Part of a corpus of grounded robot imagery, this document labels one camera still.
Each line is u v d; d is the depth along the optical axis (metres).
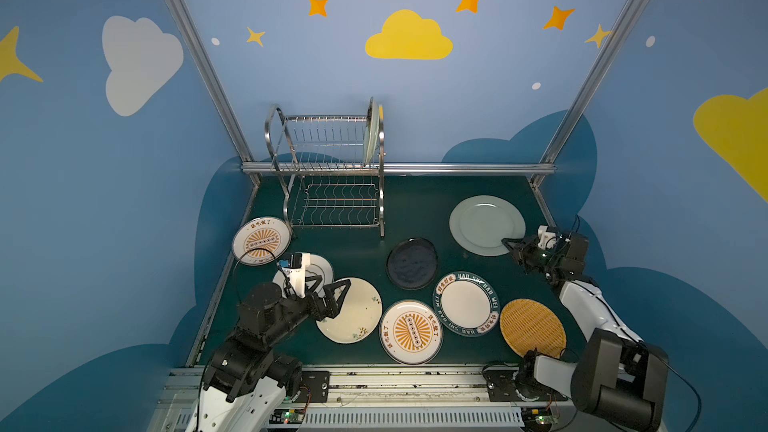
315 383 0.75
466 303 0.93
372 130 0.75
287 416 0.71
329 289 0.59
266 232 1.04
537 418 0.71
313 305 0.58
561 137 1.08
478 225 0.91
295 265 0.58
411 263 0.98
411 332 0.83
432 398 0.73
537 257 0.74
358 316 0.86
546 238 0.78
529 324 0.84
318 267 0.95
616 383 0.41
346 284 0.64
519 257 0.78
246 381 0.46
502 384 0.75
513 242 0.84
